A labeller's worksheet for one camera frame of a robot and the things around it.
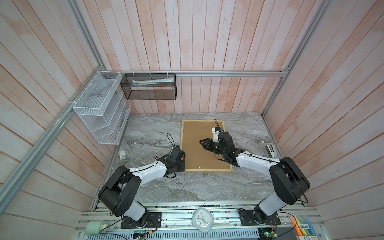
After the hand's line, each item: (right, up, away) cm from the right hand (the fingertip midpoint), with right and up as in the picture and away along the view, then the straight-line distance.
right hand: (200, 141), depth 88 cm
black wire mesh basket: (-33, +36, +11) cm, 51 cm away
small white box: (-51, -9, +8) cm, 52 cm away
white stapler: (+48, -7, +9) cm, 50 cm away
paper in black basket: (-37, +36, +2) cm, 52 cm away
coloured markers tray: (+49, -41, -18) cm, 66 cm away
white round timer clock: (0, -37, -17) cm, 40 cm away
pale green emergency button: (-49, -36, -23) cm, 65 cm away
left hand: (-11, -16, +2) cm, 20 cm away
